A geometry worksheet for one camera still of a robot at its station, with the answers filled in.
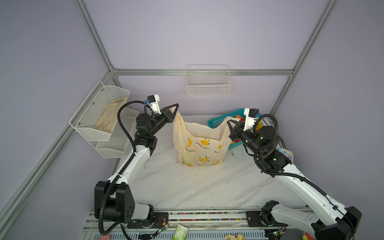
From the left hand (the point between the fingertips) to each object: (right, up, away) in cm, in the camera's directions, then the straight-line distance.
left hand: (179, 105), depth 70 cm
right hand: (+22, -7, -6) cm, 23 cm away
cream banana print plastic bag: (+11, -20, +5) cm, 23 cm away
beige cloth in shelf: (-38, -7, +7) cm, 39 cm away
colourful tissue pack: (+66, -27, +22) cm, 75 cm away
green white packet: (+1, -60, -2) cm, 60 cm away
